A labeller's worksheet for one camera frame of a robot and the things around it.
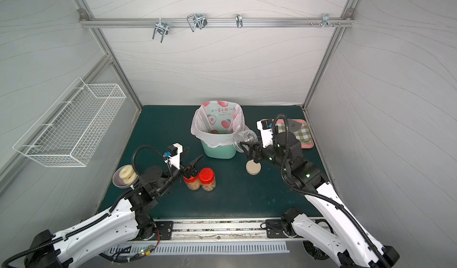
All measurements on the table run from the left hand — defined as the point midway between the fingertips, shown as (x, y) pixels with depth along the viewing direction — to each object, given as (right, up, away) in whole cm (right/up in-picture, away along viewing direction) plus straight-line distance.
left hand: (195, 153), depth 71 cm
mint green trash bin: (+9, -3, +21) cm, 23 cm away
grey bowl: (-40, -16, +12) cm, 44 cm away
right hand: (+21, +6, -5) cm, 23 cm away
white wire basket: (-48, +9, -4) cm, 49 cm away
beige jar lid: (+25, -11, +20) cm, 34 cm away
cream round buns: (-34, -12, +11) cm, 38 cm away
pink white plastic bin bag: (+6, +12, +24) cm, 28 cm away
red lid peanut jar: (-2, -15, +7) cm, 16 cm away
